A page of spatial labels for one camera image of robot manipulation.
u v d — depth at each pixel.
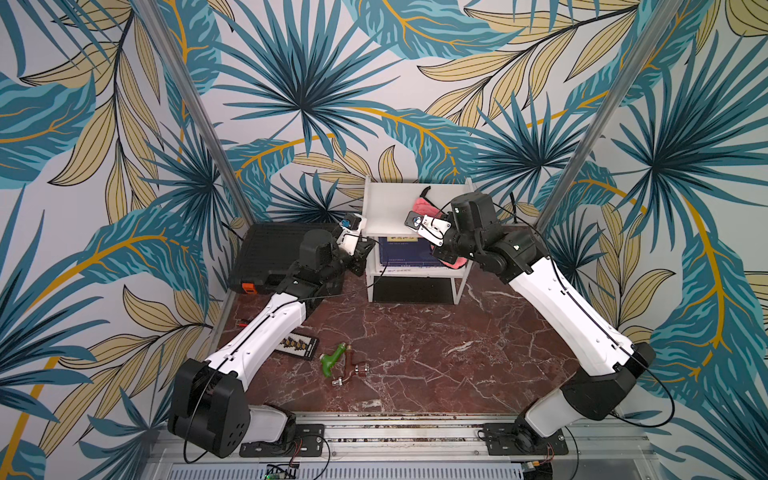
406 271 0.85
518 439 0.67
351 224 0.64
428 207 0.76
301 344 0.88
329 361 0.85
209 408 0.40
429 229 0.57
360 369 0.82
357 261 0.69
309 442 0.74
